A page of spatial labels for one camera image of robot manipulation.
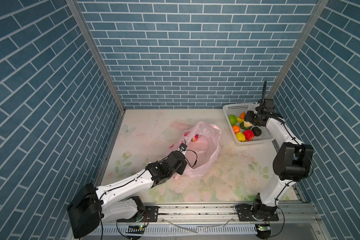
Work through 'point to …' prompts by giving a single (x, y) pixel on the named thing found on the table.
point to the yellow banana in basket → (240, 119)
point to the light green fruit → (233, 119)
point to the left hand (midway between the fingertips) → (183, 159)
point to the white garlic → (247, 124)
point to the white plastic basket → (237, 109)
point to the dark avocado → (257, 131)
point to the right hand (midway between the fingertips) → (248, 115)
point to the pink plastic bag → (202, 141)
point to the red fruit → (249, 134)
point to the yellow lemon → (240, 136)
